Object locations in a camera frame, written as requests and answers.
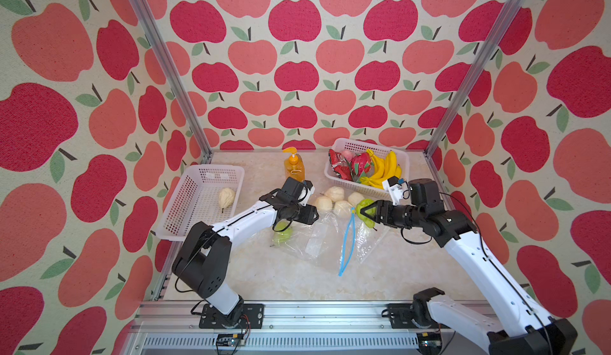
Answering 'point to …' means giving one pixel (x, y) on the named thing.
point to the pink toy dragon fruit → (361, 166)
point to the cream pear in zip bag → (324, 203)
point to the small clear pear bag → (305, 239)
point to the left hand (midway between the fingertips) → (315, 219)
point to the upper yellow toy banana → (390, 165)
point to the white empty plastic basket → (197, 199)
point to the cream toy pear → (226, 198)
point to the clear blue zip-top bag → (338, 241)
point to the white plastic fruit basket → (402, 154)
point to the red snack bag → (340, 165)
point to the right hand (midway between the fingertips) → (368, 217)
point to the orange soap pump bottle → (294, 165)
